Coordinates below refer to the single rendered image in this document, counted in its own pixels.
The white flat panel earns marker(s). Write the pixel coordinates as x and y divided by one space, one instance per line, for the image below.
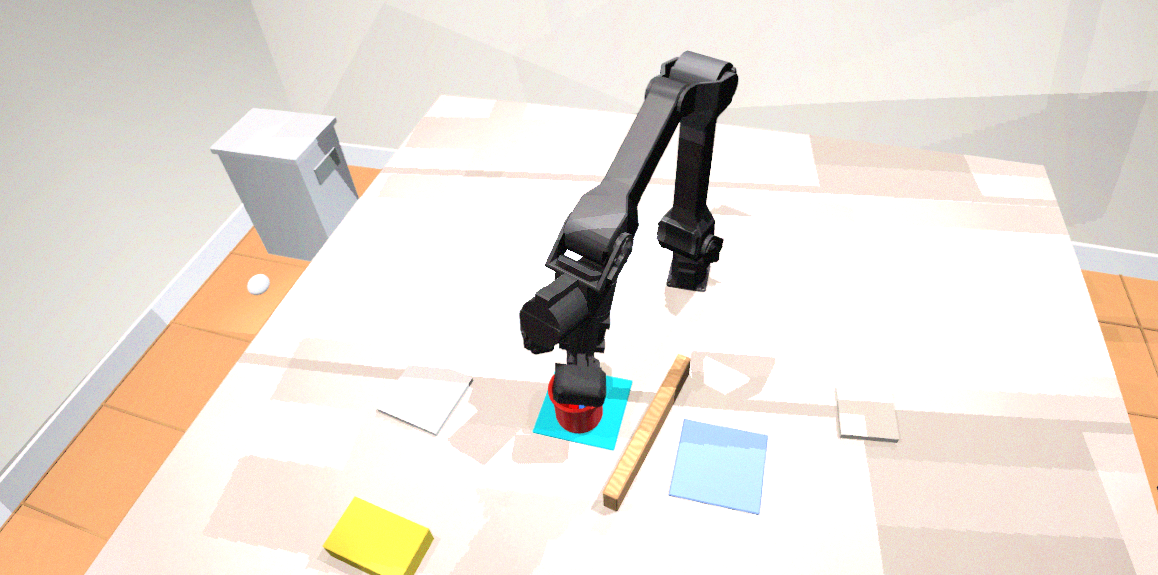
425 395

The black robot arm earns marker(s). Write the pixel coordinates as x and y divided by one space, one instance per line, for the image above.
691 90

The yellow rectangular block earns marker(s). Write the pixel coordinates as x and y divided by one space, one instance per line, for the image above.
378 542

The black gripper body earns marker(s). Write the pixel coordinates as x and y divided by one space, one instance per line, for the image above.
580 382

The red cup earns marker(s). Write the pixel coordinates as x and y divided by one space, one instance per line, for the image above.
573 419

